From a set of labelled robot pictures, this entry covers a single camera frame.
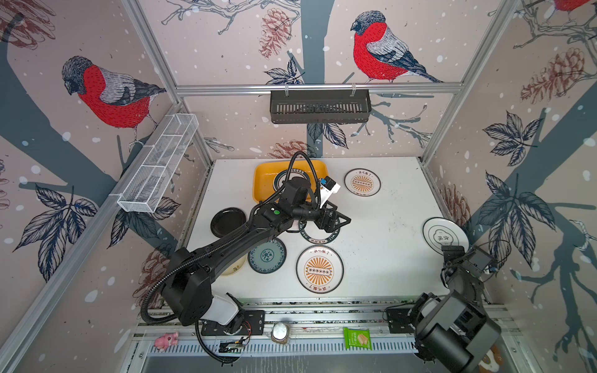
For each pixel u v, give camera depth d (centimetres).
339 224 67
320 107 104
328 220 66
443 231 95
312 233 92
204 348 69
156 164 78
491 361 65
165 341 69
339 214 65
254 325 73
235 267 85
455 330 46
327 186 65
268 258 88
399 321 73
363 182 111
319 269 85
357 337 70
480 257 64
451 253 77
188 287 41
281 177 113
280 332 65
